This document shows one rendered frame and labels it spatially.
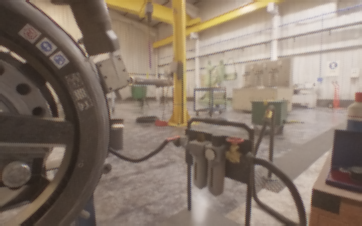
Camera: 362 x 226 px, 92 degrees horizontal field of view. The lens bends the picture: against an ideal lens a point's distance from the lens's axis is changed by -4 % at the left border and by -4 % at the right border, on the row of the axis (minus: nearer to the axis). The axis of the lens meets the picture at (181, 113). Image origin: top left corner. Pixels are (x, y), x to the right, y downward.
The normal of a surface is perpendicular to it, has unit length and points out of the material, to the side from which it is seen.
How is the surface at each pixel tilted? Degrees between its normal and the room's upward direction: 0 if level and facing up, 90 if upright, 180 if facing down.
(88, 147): 90
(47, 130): 90
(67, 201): 90
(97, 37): 110
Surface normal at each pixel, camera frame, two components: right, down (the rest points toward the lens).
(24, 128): 0.71, 0.07
